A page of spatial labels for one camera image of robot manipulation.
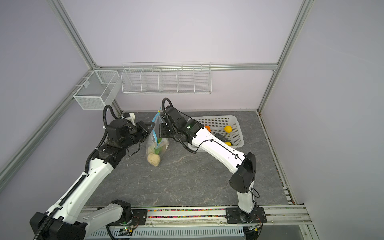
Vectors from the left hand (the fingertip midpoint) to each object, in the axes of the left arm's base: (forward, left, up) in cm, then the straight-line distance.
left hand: (156, 125), depth 71 cm
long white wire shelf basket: (+42, -2, -2) cm, 42 cm away
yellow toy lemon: (+16, -42, -28) cm, 53 cm away
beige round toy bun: (-8, +5, -21) cm, 23 cm away
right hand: (-1, -1, -4) cm, 4 cm away
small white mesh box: (+38, +44, -7) cm, 59 cm away
